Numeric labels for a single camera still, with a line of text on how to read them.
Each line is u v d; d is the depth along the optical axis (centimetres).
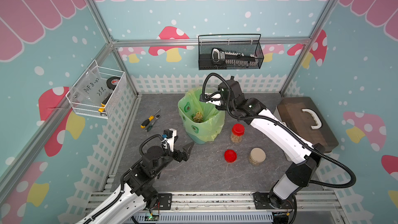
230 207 73
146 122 103
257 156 81
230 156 88
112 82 80
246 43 92
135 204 60
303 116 85
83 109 64
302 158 42
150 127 102
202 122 73
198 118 93
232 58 88
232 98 52
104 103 64
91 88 67
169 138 61
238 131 86
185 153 64
